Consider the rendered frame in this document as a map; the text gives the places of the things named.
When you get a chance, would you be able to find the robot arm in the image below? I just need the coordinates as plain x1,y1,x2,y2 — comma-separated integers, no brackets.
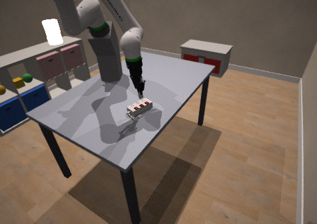
54,0,143,70

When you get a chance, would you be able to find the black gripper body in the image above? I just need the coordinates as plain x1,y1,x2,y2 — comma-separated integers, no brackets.
129,67,143,82

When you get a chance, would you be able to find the white power strip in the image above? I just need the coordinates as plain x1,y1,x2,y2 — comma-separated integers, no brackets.
127,98,153,121

